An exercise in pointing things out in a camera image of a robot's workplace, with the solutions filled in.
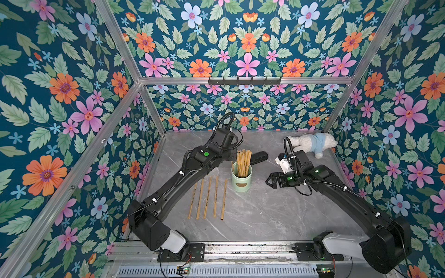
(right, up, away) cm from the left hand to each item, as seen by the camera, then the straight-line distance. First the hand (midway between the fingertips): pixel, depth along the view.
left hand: (235, 149), depth 77 cm
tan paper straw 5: (-22, -27, +12) cm, 37 cm away
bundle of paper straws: (+4, -7, +8) cm, 11 cm away
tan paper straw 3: (-15, -26, +14) cm, 33 cm away
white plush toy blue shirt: (+48, +4, +25) cm, 55 cm away
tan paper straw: (-6, -27, +12) cm, 30 cm away
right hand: (+19, -13, +3) cm, 24 cm away
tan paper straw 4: (-18, -26, +12) cm, 34 cm away
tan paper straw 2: (-11, -26, +14) cm, 31 cm away
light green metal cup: (+3, -18, +9) cm, 20 cm away
